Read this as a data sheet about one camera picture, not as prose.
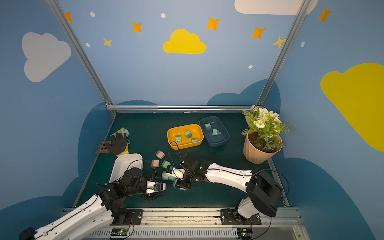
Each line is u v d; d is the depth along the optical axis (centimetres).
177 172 70
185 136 107
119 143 101
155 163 91
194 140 104
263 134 81
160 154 96
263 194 43
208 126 111
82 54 86
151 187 66
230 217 75
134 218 74
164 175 86
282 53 86
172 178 86
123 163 93
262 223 73
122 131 109
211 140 100
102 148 100
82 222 49
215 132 108
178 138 105
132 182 59
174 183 80
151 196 69
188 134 107
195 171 63
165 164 91
